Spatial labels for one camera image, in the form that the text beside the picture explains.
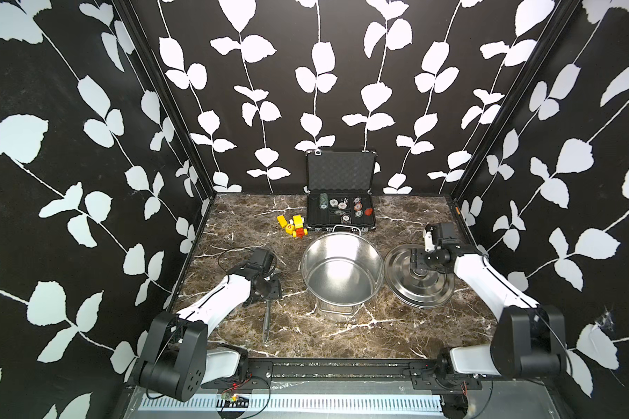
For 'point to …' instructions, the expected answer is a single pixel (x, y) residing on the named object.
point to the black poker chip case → (338, 191)
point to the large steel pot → (342, 270)
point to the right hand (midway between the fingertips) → (420, 253)
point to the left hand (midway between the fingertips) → (274, 287)
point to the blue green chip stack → (323, 201)
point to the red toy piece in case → (369, 211)
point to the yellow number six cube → (289, 229)
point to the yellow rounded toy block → (298, 221)
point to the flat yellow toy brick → (281, 221)
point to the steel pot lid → (413, 287)
